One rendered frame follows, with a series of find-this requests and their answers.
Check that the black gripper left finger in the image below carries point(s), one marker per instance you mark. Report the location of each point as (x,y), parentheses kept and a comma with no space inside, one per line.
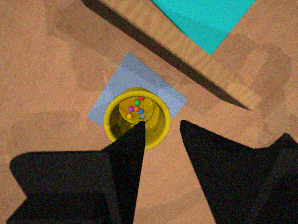
(113,171)

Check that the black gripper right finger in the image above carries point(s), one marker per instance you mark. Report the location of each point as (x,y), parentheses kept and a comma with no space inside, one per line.
(236,179)

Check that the yellow cup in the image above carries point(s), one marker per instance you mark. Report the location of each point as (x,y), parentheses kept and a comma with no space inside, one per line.
(157,116)

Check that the wooden rail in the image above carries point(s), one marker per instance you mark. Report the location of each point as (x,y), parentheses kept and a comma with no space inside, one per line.
(146,26)

